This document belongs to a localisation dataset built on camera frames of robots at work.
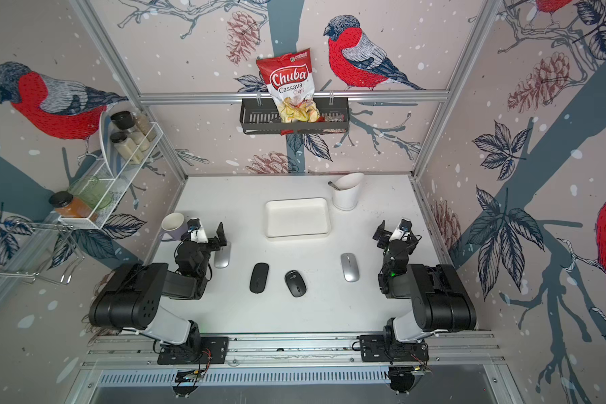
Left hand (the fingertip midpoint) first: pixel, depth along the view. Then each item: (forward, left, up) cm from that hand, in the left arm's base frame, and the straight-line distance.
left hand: (212, 219), depth 90 cm
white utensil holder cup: (+15, -51, -2) cm, 53 cm away
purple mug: (-1, +15, -4) cm, 16 cm away
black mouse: (-17, -18, -11) cm, 27 cm away
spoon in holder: (+18, -45, -1) cm, 48 cm away
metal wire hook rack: (-20, +33, +11) cm, 40 cm away
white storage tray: (+10, -30, -14) cm, 35 cm away
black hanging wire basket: (+33, -18, +21) cm, 43 cm away
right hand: (-1, -67, -1) cm, 67 cm away
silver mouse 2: (-13, -51, -12) cm, 54 cm away
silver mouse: (-10, -3, -11) cm, 15 cm away
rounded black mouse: (-19, -31, -11) cm, 38 cm away
